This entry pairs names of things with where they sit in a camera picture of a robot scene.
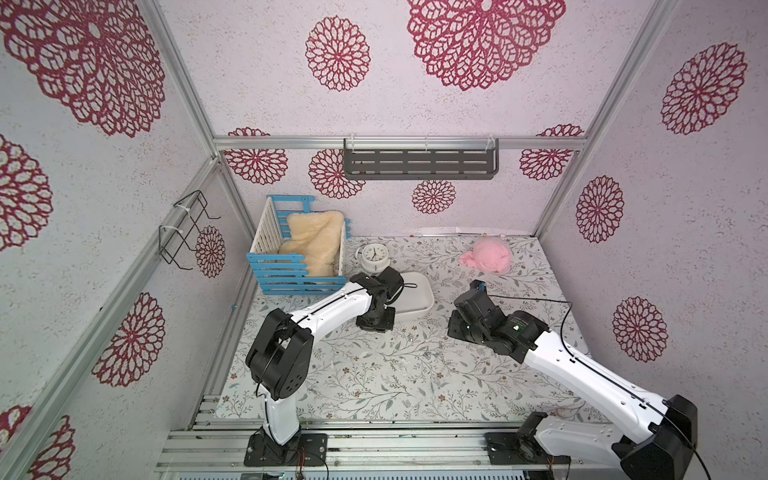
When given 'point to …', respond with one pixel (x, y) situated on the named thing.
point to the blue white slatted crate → (286, 273)
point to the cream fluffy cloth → (316, 236)
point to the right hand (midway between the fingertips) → (457, 325)
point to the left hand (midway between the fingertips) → (380, 328)
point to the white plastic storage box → (415, 299)
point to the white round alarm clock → (374, 258)
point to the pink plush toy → (488, 253)
